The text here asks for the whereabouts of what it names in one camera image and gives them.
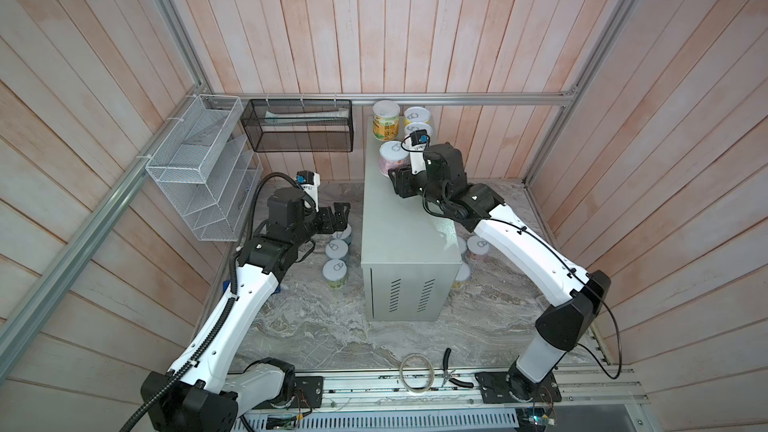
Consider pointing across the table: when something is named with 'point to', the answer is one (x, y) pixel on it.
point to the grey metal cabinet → (410, 256)
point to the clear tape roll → (431, 376)
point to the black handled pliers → (448, 374)
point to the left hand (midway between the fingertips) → (335, 211)
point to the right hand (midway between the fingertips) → (396, 170)
